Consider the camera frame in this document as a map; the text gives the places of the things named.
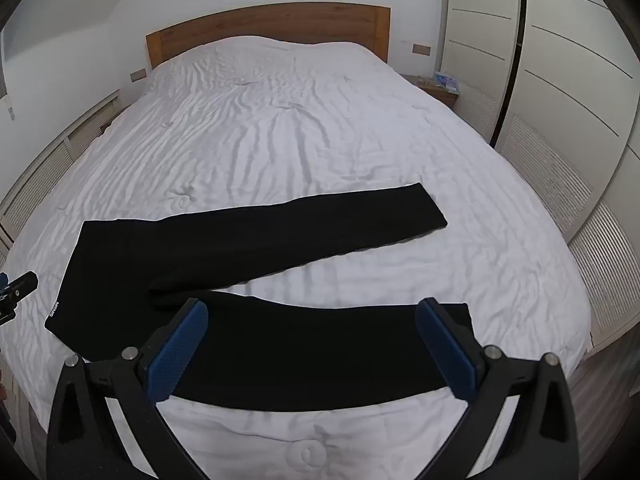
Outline bed with white duvet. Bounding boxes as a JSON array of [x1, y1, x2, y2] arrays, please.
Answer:
[[0, 35, 593, 480]]

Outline wooden headboard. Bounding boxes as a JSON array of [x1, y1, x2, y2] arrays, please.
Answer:
[[145, 2, 392, 71]]

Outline wooden nightstand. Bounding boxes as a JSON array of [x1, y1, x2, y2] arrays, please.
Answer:
[[400, 74, 460, 107]]

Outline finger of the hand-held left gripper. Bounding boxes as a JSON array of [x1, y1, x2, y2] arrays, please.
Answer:
[[0, 270, 40, 325]]

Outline blue packet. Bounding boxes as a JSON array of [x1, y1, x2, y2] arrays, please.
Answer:
[[433, 71, 461, 93]]

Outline white louvered cabinet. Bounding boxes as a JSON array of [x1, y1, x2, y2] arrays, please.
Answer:
[[0, 89, 124, 266]]

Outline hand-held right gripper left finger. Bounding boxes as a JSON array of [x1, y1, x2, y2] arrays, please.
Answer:
[[46, 298, 209, 480]]

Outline black pants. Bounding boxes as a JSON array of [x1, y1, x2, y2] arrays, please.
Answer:
[[44, 182, 475, 411]]

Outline white wardrobe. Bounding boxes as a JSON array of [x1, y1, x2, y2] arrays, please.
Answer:
[[444, 0, 640, 361]]

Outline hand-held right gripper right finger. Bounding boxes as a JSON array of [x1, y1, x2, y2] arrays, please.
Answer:
[[416, 298, 581, 480]]

